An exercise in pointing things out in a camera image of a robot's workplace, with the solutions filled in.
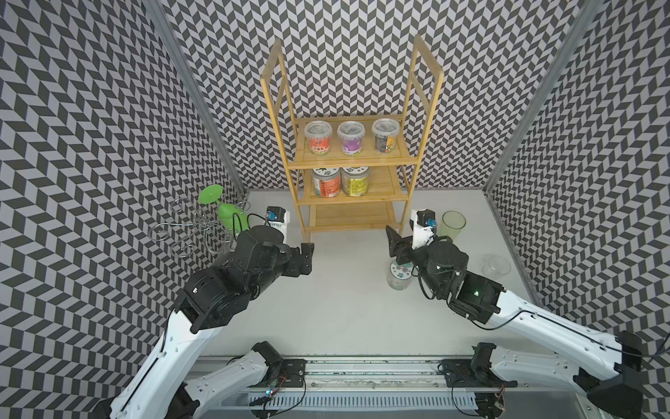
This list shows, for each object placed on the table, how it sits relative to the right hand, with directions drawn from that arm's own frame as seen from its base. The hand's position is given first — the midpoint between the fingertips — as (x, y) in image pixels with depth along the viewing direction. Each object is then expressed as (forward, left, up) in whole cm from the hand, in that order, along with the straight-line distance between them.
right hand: (399, 229), depth 68 cm
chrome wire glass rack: (+11, +67, -14) cm, 69 cm away
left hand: (-7, +26, +2) cm, 27 cm away
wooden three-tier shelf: (+21, 0, 0) cm, 21 cm away
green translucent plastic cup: (+17, -24, -20) cm, 36 cm away
